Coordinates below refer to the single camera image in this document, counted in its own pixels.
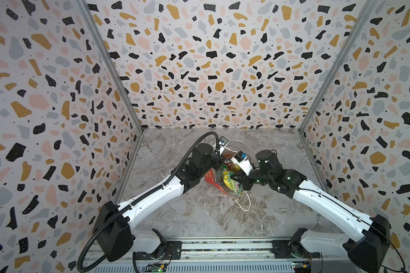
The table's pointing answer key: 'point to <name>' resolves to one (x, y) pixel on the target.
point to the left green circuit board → (159, 267)
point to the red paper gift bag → (214, 176)
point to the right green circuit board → (302, 264)
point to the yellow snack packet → (232, 183)
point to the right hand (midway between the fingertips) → (232, 176)
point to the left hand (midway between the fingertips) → (222, 147)
